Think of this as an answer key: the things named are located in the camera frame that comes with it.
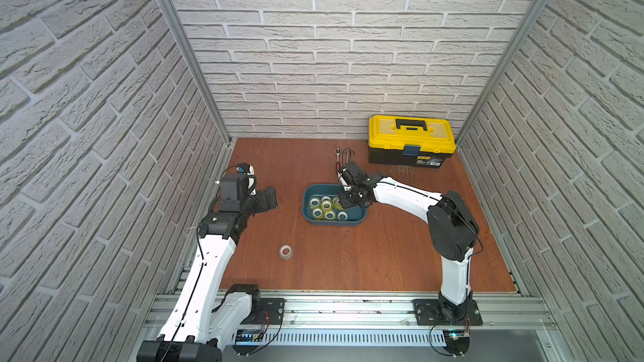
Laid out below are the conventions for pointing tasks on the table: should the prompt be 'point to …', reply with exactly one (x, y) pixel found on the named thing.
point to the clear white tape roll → (285, 251)
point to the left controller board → (246, 340)
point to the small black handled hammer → (349, 152)
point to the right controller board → (457, 341)
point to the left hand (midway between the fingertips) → (264, 187)
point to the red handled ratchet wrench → (338, 150)
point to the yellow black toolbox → (410, 141)
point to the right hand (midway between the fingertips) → (347, 198)
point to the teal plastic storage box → (321, 206)
